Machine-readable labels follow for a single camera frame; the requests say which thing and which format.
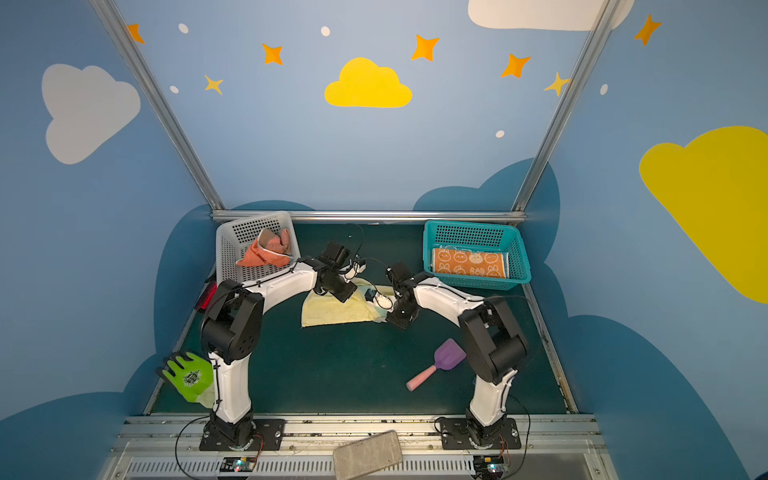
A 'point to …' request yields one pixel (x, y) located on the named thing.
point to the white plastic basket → (235, 238)
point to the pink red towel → (271, 248)
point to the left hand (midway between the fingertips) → (352, 289)
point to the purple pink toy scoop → (446, 357)
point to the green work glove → (192, 376)
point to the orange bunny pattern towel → (471, 262)
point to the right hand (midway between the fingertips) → (397, 314)
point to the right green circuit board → (488, 465)
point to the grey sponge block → (367, 456)
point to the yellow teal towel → (326, 309)
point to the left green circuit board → (238, 464)
